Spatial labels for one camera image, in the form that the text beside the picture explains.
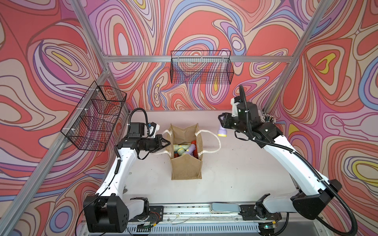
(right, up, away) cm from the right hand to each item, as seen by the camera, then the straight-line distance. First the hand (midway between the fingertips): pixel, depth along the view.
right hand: (221, 121), depth 72 cm
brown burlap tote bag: (-18, -24, +6) cm, 31 cm away
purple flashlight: (-15, -16, +13) cm, 26 cm away
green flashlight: (-24, -15, +18) cm, 34 cm away
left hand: (-26, -12, +4) cm, 28 cm away
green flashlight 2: (-21, -18, +14) cm, 31 cm away
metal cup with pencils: (+35, +2, +22) cm, 41 cm away
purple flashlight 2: (0, -5, -4) cm, 6 cm away
